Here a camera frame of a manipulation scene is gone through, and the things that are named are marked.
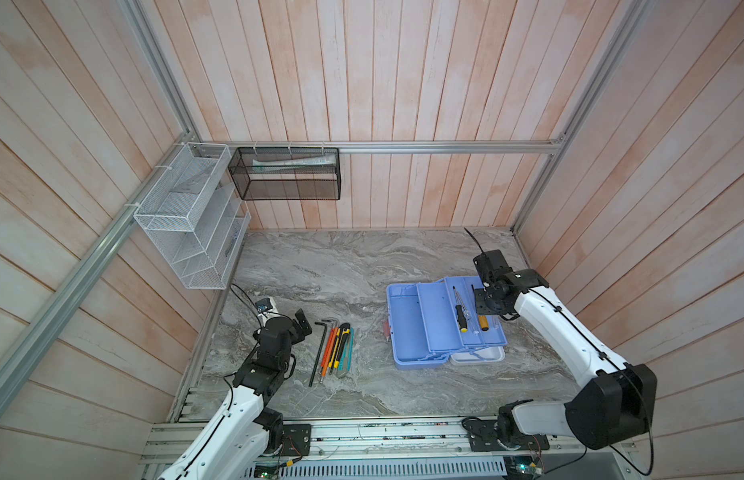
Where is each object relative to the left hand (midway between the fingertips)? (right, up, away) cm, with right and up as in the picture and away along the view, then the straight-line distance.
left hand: (290, 321), depth 83 cm
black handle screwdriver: (+49, +2, +1) cm, 49 cm away
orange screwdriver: (+11, -10, +5) cm, 16 cm away
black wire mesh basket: (-6, +48, +21) cm, 53 cm away
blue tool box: (+41, -1, +3) cm, 41 cm away
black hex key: (+8, -10, +5) cm, 14 cm away
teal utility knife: (+16, -12, +5) cm, 20 cm away
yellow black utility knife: (+15, -4, +7) cm, 17 cm away
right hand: (+57, +5, 0) cm, 57 cm away
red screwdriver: (+9, -11, +5) cm, 15 cm away
